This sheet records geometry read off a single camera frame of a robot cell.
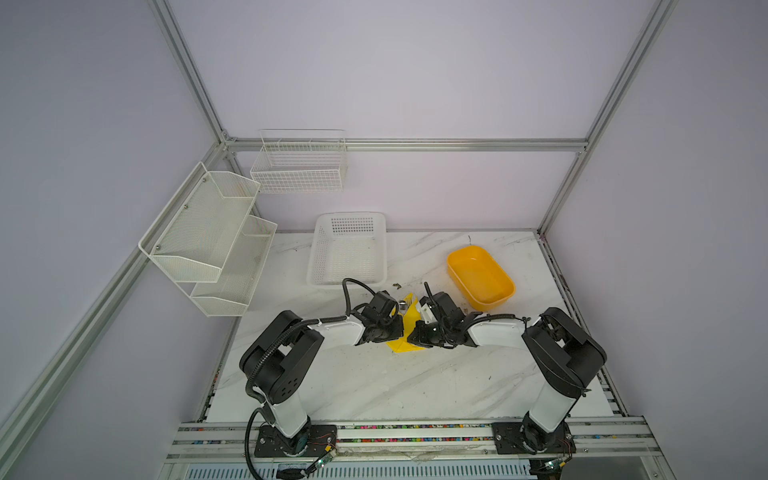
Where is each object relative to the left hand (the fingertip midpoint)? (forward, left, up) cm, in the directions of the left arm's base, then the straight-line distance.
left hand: (401, 331), depth 92 cm
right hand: (-3, -1, +1) cm, 4 cm away
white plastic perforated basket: (+39, +21, -3) cm, 44 cm away
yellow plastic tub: (+19, -28, +2) cm, 34 cm away
